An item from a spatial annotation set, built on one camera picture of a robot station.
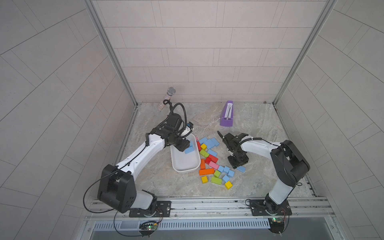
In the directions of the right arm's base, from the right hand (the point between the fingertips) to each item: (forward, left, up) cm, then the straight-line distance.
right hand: (235, 165), depth 88 cm
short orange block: (0, +20, +4) cm, 20 cm away
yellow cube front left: (-8, +19, +5) cm, 21 cm away
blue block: (+10, +27, +4) cm, 29 cm away
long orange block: (-4, +18, +4) cm, 19 cm away
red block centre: (+4, +15, +4) cm, 16 cm away
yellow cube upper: (+11, +18, +5) cm, 22 cm away
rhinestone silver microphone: (+33, +35, +32) cm, 58 cm away
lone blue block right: (-3, -2, +3) cm, 5 cm away
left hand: (+10, +27, +15) cm, 33 cm away
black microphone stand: (+33, +38, +11) cm, 52 cm away
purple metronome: (+30, +2, +12) cm, 32 cm away
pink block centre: (0, +13, +4) cm, 14 cm away
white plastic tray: (+2, +31, +4) cm, 31 cm away
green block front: (-9, +13, +4) cm, 16 cm away
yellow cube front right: (-12, +7, +4) cm, 14 cm away
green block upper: (+7, +18, +5) cm, 20 cm away
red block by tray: (+11, +21, +6) cm, 25 cm away
